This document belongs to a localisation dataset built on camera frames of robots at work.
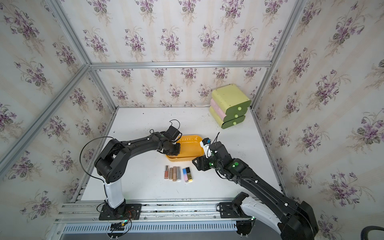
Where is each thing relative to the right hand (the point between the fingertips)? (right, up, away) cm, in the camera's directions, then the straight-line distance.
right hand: (199, 159), depth 77 cm
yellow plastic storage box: (-5, +2, +20) cm, 21 cm away
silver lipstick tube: (-12, -11, +7) cm, 18 cm away
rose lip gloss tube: (-19, -10, +9) cm, 23 cm away
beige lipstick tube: (-16, -10, +7) cm, 20 cm away
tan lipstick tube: (-14, -10, +7) cm, 19 cm away
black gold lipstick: (-6, -10, +7) cm, 14 cm away
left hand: (-11, 0, +16) cm, 19 cm away
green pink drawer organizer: (+19, +30, +14) cm, 38 cm away
